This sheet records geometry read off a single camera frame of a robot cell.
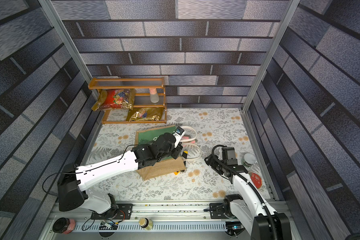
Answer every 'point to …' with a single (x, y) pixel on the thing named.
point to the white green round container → (248, 159)
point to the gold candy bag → (154, 114)
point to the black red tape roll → (64, 225)
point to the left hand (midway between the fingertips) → (181, 142)
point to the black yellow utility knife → (176, 172)
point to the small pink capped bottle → (154, 96)
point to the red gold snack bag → (124, 99)
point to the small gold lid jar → (146, 223)
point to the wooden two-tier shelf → (150, 106)
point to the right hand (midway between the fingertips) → (207, 160)
